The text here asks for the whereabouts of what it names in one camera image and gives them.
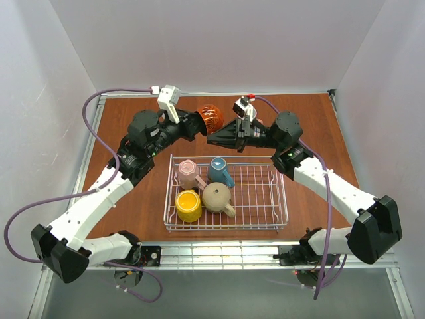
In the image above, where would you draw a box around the small dark brown cup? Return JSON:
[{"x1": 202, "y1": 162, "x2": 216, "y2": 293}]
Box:
[{"x1": 195, "y1": 104, "x2": 224, "y2": 136}]

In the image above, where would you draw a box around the blue mug white inside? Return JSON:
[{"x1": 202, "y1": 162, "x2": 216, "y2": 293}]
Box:
[{"x1": 207, "y1": 157, "x2": 234, "y2": 188}]

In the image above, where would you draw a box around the pink faceted mug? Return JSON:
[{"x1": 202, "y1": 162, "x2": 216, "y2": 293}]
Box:
[{"x1": 177, "y1": 159, "x2": 207, "y2": 191}]

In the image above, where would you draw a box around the beige round mug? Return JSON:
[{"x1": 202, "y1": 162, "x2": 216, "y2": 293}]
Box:
[{"x1": 202, "y1": 182, "x2": 236, "y2": 217}]

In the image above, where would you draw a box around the yellow mug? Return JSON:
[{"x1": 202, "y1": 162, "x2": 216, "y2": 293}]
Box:
[{"x1": 175, "y1": 190, "x2": 202, "y2": 223}]

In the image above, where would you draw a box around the white floral mug pink handle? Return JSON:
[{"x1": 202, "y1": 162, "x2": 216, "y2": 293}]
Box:
[{"x1": 250, "y1": 110, "x2": 263, "y2": 127}]

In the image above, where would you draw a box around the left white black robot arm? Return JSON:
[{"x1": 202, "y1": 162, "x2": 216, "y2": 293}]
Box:
[{"x1": 31, "y1": 110, "x2": 207, "y2": 283}]

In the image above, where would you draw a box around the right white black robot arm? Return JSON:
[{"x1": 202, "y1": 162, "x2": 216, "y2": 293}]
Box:
[{"x1": 207, "y1": 112, "x2": 402, "y2": 265}]

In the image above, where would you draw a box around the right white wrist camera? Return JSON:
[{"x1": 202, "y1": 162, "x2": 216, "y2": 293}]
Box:
[{"x1": 232, "y1": 94, "x2": 257, "y2": 122}]

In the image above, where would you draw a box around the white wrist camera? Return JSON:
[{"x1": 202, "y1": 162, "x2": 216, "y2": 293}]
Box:
[
  {"x1": 232, "y1": 94, "x2": 257, "y2": 122},
  {"x1": 150, "y1": 85, "x2": 181, "y2": 124}
]

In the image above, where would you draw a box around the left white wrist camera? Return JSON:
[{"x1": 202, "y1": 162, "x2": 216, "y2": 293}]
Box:
[{"x1": 150, "y1": 85, "x2": 181, "y2": 124}]

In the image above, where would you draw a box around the white wire dish rack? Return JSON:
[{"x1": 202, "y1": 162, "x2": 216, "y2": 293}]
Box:
[{"x1": 163, "y1": 155, "x2": 288, "y2": 232}]

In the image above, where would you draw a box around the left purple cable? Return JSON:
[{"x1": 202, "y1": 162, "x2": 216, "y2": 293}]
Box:
[{"x1": 3, "y1": 86, "x2": 163, "y2": 303}]

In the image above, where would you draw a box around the aluminium table frame rail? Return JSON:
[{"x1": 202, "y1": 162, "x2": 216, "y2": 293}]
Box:
[{"x1": 42, "y1": 240, "x2": 398, "y2": 271}]

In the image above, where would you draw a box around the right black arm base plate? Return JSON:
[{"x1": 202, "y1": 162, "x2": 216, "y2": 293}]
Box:
[{"x1": 272, "y1": 244, "x2": 323, "y2": 266}]

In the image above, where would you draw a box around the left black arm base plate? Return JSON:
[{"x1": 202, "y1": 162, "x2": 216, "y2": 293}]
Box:
[{"x1": 139, "y1": 245, "x2": 162, "y2": 267}]

